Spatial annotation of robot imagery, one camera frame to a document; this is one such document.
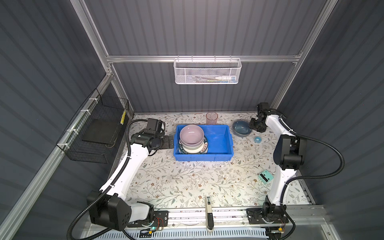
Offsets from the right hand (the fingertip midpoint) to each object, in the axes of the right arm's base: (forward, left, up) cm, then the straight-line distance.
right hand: (255, 127), depth 100 cm
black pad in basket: (-18, +88, +20) cm, 92 cm away
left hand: (-19, +57, +12) cm, 61 cm away
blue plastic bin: (-6, +23, -9) cm, 26 cm away
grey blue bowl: (+5, +7, -7) cm, 11 cm away
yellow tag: (-8, +81, +19) cm, 83 cm away
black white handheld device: (-52, +33, -4) cm, 62 cm away
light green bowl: (-15, +42, -3) cm, 45 cm away
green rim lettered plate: (-13, +34, -4) cm, 37 cm away
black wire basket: (-6, +92, +26) cm, 96 cm away
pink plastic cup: (+4, +30, +5) cm, 30 cm away
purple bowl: (-6, +43, 0) cm, 43 cm away
